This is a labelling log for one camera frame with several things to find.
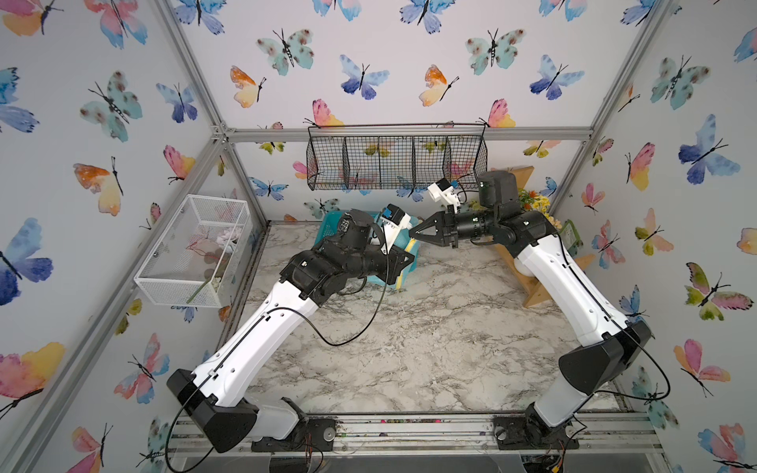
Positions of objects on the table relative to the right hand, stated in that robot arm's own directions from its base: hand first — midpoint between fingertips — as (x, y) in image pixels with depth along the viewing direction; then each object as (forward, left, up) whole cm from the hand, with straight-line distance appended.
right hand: (414, 233), depth 62 cm
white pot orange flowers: (+32, -36, -17) cm, 51 cm away
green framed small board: (+33, -59, -36) cm, 76 cm away
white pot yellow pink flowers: (+23, -36, -11) cm, 44 cm away
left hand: (-2, 0, -5) cm, 5 cm away
